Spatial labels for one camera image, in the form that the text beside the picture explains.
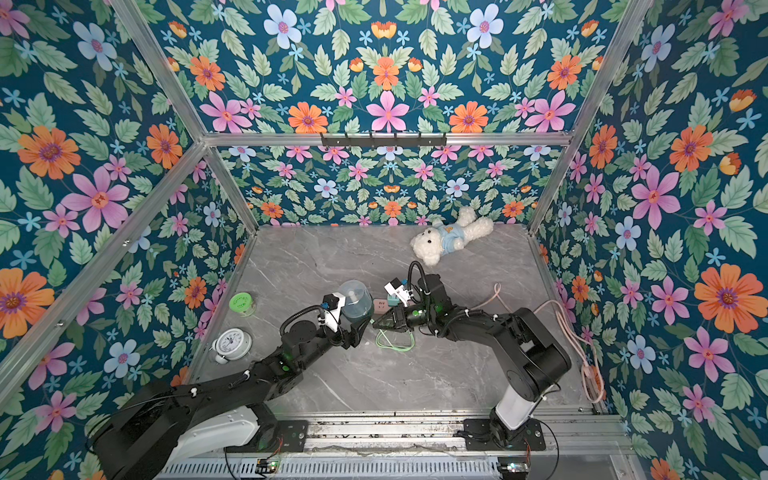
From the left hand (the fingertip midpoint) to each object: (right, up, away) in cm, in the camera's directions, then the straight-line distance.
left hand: (366, 313), depth 79 cm
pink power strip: (+3, -1, +14) cm, 15 cm away
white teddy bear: (+19, +20, +25) cm, 37 cm away
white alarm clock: (-41, -10, +7) cm, 43 cm away
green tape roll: (-41, 0, +14) cm, 44 cm away
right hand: (+4, -2, 0) cm, 4 cm away
